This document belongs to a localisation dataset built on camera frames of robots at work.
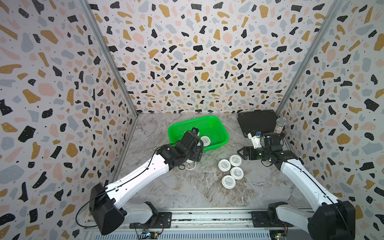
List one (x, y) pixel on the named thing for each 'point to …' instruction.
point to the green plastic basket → (207, 126)
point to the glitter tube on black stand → (280, 127)
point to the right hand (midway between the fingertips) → (244, 151)
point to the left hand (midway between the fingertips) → (196, 148)
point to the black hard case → (263, 121)
